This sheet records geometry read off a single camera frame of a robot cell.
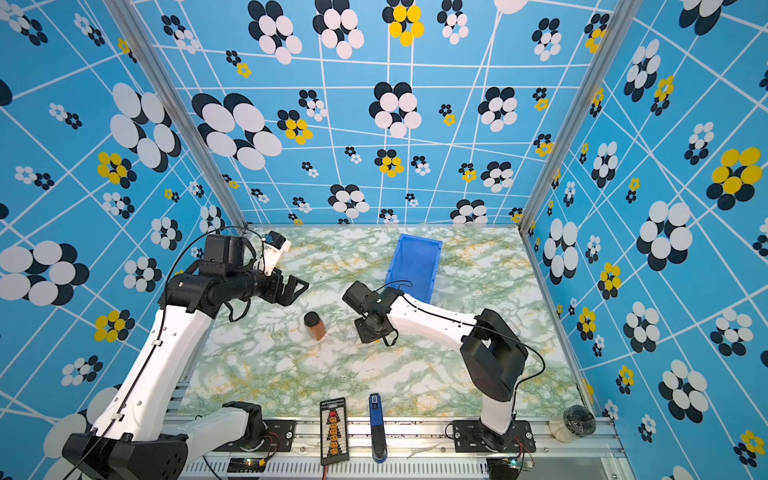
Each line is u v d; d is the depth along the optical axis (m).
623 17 0.68
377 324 0.60
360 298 0.66
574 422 0.67
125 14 0.68
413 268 1.06
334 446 0.71
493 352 0.46
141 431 0.37
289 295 0.63
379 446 0.68
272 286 0.62
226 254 0.53
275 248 0.62
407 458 0.72
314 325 0.84
